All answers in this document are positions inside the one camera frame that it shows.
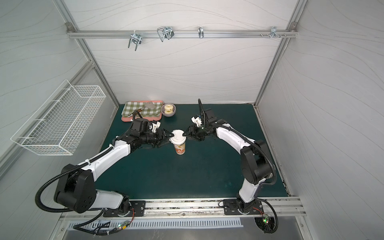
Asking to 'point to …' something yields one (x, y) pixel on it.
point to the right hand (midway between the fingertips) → (185, 136)
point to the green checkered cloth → (129, 107)
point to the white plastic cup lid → (177, 131)
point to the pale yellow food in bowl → (168, 108)
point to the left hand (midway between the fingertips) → (172, 138)
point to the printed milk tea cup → (180, 149)
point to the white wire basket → (61, 123)
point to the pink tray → (131, 119)
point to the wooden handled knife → (139, 110)
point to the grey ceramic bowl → (168, 115)
